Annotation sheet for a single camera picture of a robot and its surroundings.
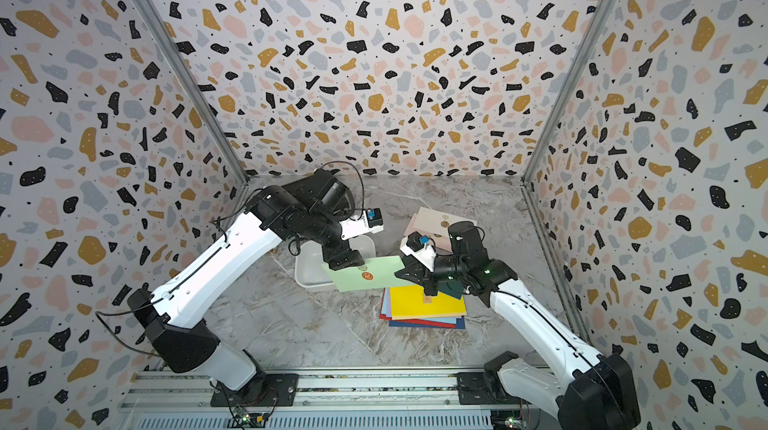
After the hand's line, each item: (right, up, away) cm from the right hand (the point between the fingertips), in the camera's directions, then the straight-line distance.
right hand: (400, 273), depth 72 cm
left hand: (-9, +7, -2) cm, 12 cm away
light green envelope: (-6, 0, 0) cm, 6 cm away
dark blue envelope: (+17, -18, +13) cm, 28 cm away
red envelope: (+6, -17, +12) cm, 21 cm away
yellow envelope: (+3, -12, +15) cm, 20 cm away
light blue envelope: (-5, -14, +15) cm, 21 cm away
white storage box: (-30, -1, +23) cm, 38 cm away
